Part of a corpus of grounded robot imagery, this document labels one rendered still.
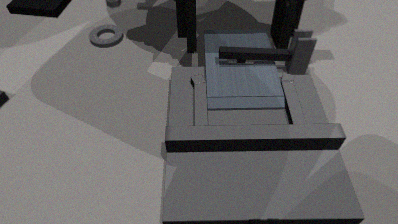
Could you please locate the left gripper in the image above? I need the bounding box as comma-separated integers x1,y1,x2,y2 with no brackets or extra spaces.
174,0,305,53

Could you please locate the grey metal washer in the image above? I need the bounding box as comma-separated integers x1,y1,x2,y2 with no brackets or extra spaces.
89,24,124,48

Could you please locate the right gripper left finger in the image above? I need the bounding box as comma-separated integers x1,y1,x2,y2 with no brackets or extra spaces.
249,219,265,224

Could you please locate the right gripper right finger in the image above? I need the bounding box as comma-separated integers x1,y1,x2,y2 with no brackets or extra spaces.
265,219,282,224

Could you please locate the grey hex nut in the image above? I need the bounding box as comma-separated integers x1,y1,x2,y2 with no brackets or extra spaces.
106,0,121,8

